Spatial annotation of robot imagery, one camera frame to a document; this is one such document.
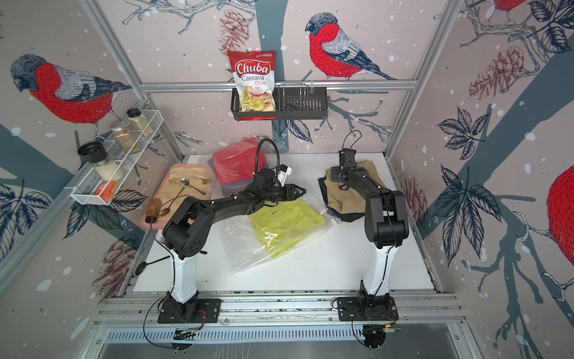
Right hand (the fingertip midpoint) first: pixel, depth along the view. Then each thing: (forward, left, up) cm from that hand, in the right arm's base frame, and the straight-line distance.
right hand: (341, 171), depth 103 cm
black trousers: (-21, -1, -5) cm, 22 cm away
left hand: (-15, +16, +6) cm, 23 cm away
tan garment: (-16, -1, 0) cm, 16 cm away
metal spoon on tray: (-4, +76, -6) cm, 77 cm away
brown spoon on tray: (-20, +79, -7) cm, 82 cm away
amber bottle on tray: (-22, +83, -4) cm, 86 cm away
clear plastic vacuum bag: (-36, +40, -6) cm, 54 cm away
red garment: (+4, +50, +1) cm, 50 cm away
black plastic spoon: (-43, +79, -8) cm, 91 cm away
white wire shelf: (-27, +84, +23) cm, 91 cm away
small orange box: (-32, +77, +25) cm, 87 cm away
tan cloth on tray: (-4, +80, -7) cm, 80 cm away
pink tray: (-27, +81, -9) cm, 86 cm away
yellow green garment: (-27, +25, -4) cm, 36 cm away
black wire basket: (+27, +24, +19) cm, 41 cm away
